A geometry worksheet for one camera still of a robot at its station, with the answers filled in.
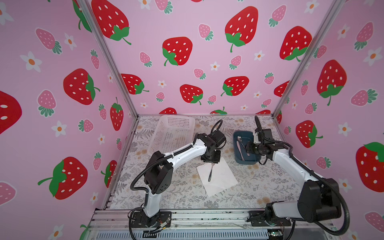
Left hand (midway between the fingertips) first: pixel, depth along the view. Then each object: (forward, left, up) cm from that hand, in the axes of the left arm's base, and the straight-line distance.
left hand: (216, 161), depth 84 cm
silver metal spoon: (+21, -18, -8) cm, 29 cm away
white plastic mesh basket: (+28, +31, -10) cm, 43 cm away
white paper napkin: (-7, -3, -10) cm, 12 cm away
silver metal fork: (+2, +2, -9) cm, 10 cm away
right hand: (+9, -20, +2) cm, 22 cm away
